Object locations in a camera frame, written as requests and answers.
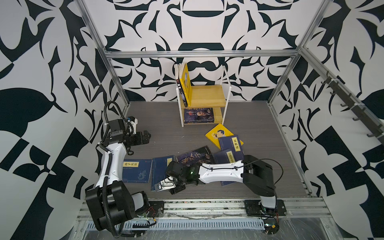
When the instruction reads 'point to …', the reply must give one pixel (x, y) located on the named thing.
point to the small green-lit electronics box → (271, 225)
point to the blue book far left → (136, 170)
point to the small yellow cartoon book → (217, 132)
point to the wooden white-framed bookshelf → (209, 96)
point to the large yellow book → (186, 83)
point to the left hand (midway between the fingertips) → (140, 134)
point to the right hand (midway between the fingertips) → (167, 179)
